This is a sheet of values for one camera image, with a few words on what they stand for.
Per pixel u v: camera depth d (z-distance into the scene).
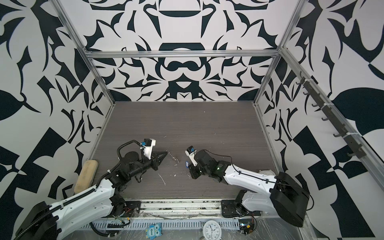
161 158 0.76
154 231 0.67
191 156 0.73
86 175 0.81
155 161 0.67
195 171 0.72
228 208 0.74
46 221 0.40
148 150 0.69
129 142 0.57
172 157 0.79
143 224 0.71
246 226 0.71
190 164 0.75
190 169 0.71
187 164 0.81
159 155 0.73
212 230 0.66
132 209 0.73
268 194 0.44
